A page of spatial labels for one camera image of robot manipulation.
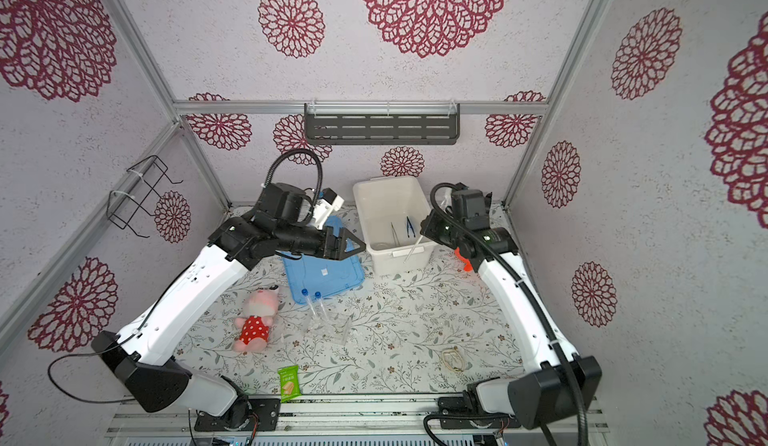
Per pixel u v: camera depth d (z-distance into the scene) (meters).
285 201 0.52
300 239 0.57
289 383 0.78
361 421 0.73
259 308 0.85
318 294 0.78
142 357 0.39
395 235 1.09
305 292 0.79
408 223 1.14
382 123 0.97
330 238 0.58
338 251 0.57
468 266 1.00
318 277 1.00
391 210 1.09
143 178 0.78
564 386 0.38
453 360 0.83
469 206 0.55
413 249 0.88
